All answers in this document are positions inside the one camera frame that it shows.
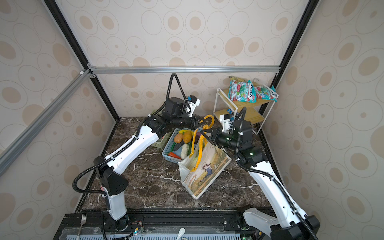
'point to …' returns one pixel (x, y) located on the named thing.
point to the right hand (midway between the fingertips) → (201, 132)
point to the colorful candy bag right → (265, 93)
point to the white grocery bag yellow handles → (206, 162)
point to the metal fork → (83, 221)
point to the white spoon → (181, 232)
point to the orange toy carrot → (172, 154)
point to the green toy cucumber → (190, 148)
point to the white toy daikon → (184, 151)
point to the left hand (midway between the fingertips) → (209, 119)
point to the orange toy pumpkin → (187, 136)
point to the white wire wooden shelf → (257, 113)
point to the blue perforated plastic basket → (167, 149)
